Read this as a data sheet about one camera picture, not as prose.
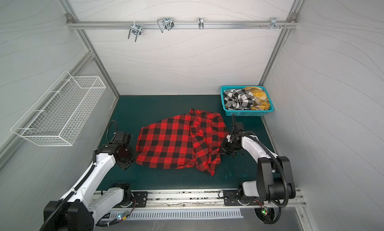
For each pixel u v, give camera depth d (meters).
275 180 0.42
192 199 0.75
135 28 0.78
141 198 0.74
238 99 1.08
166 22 0.76
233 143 0.74
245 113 1.02
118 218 0.68
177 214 0.70
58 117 0.68
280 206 0.70
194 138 0.95
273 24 0.77
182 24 0.79
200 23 0.78
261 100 1.04
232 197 0.73
